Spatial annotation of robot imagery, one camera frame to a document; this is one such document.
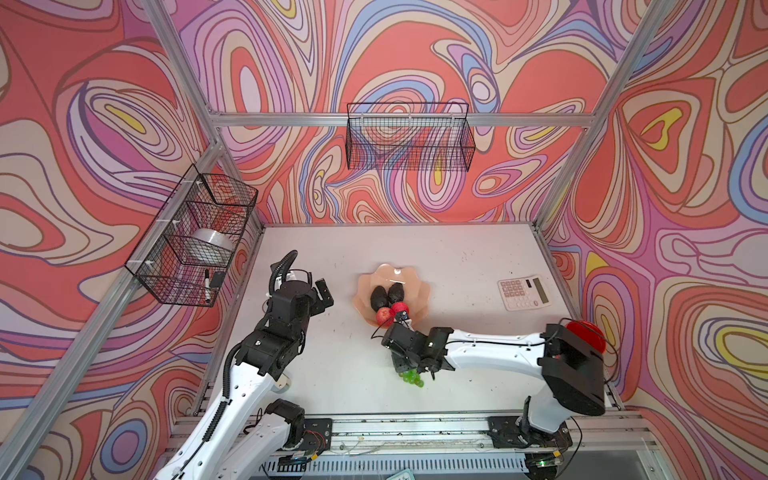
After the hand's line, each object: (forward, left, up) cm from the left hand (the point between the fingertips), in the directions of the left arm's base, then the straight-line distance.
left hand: (313, 284), depth 75 cm
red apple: (-1, -18, -16) cm, 24 cm away
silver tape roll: (+8, +24, +9) cm, 27 cm away
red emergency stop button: (-9, -72, -10) cm, 73 cm away
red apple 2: (+3, -22, -18) cm, 29 cm away
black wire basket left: (+4, +29, +8) cm, 31 cm away
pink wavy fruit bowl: (+9, -28, -20) cm, 36 cm away
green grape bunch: (-17, -26, -19) cm, 36 cm away
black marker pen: (-2, +25, +2) cm, 25 cm away
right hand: (-12, -24, -21) cm, 34 cm away
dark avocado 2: (+9, -22, -18) cm, 30 cm away
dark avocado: (+7, -16, -18) cm, 26 cm away
